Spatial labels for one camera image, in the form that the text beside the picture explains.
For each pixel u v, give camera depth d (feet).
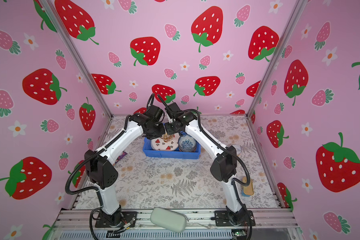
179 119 1.97
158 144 3.25
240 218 2.12
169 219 2.36
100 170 1.57
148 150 3.18
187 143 3.08
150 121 1.99
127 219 2.41
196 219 2.50
